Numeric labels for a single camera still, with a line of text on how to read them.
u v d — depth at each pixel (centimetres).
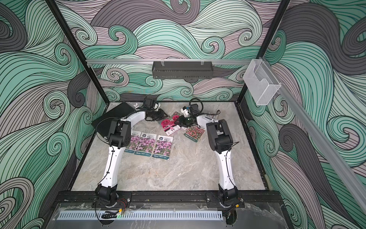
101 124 63
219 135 61
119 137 65
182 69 95
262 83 72
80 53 90
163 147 92
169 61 93
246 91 114
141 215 70
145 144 95
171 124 103
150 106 93
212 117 81
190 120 91
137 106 107
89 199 73
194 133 101
